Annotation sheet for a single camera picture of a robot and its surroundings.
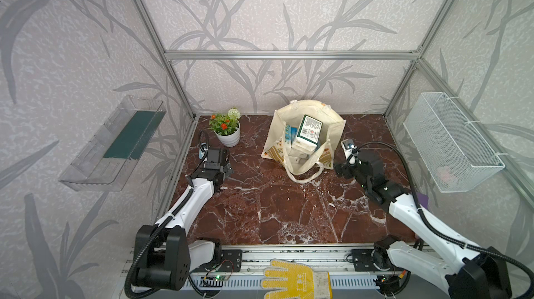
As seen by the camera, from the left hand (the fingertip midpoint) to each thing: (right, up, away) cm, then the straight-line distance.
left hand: (216, 167), depth 87 cm
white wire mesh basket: (+82, +7, -25) cm, 85 cm away
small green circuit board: (+8, -35, -17) cm, 40 cm away
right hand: (+54, +7, -5) cm, 55 cm away
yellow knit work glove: (+35, -36, -18) cm, 53 cm away
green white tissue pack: (+32, +15, +7) cm, 36 cm away
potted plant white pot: (+2, +11, +15) cm, 18 cm away
